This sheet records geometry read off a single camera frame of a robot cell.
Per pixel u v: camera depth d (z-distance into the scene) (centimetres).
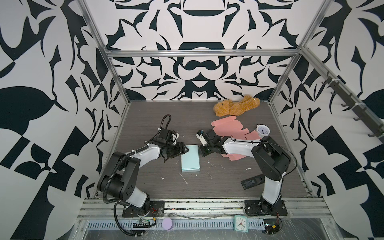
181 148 81
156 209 73
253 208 74
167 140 74
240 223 69
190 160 87
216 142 74
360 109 59
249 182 82
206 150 83
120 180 44
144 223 73
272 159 50
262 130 101
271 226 71
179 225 78
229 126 106
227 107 105
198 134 87
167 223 63
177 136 89
